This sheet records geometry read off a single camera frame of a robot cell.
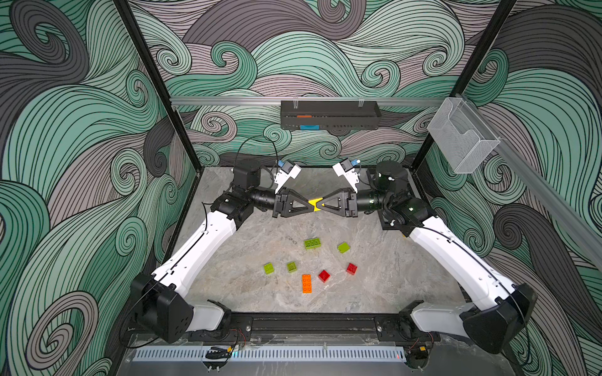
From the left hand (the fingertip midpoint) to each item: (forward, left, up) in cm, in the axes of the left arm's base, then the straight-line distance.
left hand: (311, 208), depth 60 cm
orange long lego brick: (-8, 0, -37) cm, 37 cm away
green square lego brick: (+6, -15, -37) cm, 40 cm away
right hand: (+2, -2, 0) cm, 2 cm away
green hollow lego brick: (-2, +6, -35) cm, 36 cm away
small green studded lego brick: (-3, +14, -36) cm, 38 cm away
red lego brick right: (-3, -17, -36) cm, 39 cm away
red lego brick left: (-5, -6, -35) cm, 36 cm away
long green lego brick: (+7, -2, -36) cm, 36 cm away
